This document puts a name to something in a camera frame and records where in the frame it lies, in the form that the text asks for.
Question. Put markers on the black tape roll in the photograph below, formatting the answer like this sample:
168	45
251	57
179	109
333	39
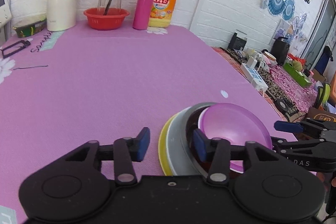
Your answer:
281	105

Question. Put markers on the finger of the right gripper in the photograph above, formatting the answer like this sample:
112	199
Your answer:
313	128
317	149

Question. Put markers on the red plastic basin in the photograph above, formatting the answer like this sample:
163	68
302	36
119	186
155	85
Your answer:
111	21

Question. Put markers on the black box device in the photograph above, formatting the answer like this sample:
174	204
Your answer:
238	41

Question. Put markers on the green instant noodle bowl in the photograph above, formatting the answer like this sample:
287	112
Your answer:
30	26

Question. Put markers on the plaid cloth side table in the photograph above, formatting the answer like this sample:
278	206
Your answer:
269	90

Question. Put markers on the white power strip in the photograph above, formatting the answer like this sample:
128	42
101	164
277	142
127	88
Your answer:
254	77

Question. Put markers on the yellow dish soap bottle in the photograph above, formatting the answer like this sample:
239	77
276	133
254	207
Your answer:
161	13

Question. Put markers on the white countertop appliance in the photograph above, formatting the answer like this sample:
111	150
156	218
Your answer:
5	19

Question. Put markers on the yellow plastic plate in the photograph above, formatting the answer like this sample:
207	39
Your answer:
162	154

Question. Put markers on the stainless steel bowl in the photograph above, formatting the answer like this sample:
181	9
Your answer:
180	159

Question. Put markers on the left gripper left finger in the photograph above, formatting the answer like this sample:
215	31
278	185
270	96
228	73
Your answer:
125	152

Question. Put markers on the green box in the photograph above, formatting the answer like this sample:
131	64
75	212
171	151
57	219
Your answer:
299	78

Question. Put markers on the purple plastic bowl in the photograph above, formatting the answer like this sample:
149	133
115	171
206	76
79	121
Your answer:
233	123

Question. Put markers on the blue wall decoration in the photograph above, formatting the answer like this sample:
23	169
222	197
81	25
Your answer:
286	10

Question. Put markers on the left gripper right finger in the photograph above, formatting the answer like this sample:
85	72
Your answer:
217	152

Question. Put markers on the pink floral tablecloth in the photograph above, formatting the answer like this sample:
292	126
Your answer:
104	85

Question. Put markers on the black speaker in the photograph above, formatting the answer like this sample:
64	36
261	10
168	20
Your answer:
280	50

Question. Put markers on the pink thermos bottle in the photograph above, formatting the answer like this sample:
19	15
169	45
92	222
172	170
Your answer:
142	14

